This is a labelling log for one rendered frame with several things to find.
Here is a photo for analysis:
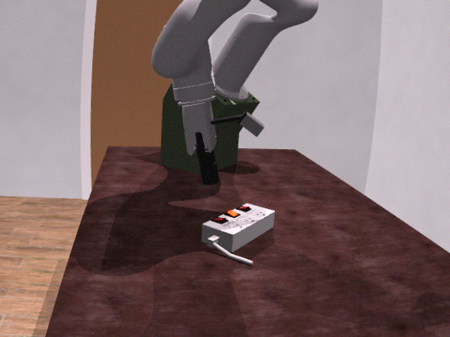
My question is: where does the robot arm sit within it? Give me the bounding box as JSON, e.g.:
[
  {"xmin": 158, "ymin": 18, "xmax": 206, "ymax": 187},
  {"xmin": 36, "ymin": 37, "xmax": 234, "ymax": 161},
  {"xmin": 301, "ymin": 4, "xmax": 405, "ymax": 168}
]
[{"xmin": 152, "ymin": 0, "xmax": 318, "ymax": 137}]

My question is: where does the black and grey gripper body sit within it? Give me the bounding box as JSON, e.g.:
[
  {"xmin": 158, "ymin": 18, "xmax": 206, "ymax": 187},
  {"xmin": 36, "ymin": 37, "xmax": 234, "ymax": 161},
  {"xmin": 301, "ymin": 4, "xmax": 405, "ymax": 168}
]
[{"xmin": 178, "ymin": 96, "xmax": 216, "ymax": 155}]

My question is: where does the white power strip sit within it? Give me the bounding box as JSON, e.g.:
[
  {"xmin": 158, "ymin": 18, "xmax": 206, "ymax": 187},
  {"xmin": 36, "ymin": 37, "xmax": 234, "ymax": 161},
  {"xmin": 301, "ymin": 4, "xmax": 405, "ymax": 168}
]
[{"xmin": 201, "ymin": 204, "xmax": 275, "ymax": 265}]

